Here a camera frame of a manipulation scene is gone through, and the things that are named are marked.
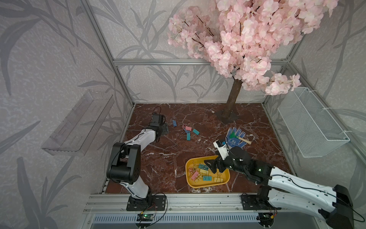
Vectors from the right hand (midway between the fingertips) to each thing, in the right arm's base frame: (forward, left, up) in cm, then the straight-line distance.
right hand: (209, 156), depth 73 cm
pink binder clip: (-5, +8, -14) cm, 17 cm away
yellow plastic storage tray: (-4, +5, -16) cm, 17 cm away
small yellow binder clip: (-4, +2, -14) cm, 15 cm away
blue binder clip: (+33, +23, -16) cm, 43 cm away
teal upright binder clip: (+21, +12, -15) cm, 29 cm away
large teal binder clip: (+26, +6, -16) cm, 31 cm away
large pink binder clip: (+28, +13, -14) cm, 34 cm away
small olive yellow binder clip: (-7, -6, -15) cm, 18 cm away
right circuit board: (-25, -29, -21) cm, 44 cm away
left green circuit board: (-24, +33, -17) cm, 44 cm away
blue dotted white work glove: (+17, -20, -16) cm, 31 cm away
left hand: (+25, +30, -9) cm, 40 cm away
